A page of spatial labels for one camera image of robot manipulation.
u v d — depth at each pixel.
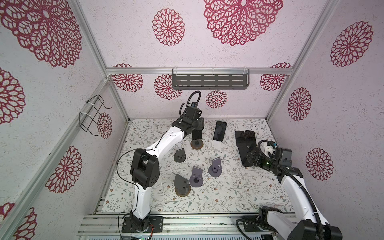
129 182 0.52
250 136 1.11
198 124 0.80
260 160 0.72
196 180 0.87
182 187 0.80
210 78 0.95
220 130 1.06
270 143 0.73
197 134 1.00
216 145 1.04
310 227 0.39
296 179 0.52
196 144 1.06
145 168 0.51
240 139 1.09
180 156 0.95
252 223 0.66
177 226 0.75
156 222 0.76
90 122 0.75
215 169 0.88
